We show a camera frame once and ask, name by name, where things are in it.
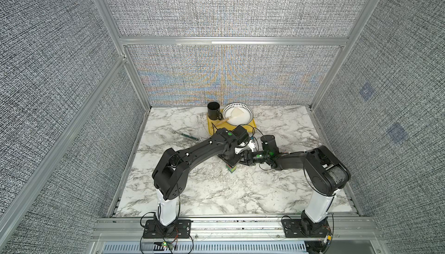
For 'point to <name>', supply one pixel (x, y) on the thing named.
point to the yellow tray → (251, 127)
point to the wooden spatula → (235, 112)
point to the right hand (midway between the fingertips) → (234, 157)
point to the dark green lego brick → (231, 169)
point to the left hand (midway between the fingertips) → (234, 160)
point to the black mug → (213, 111)
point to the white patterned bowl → (245, 118)
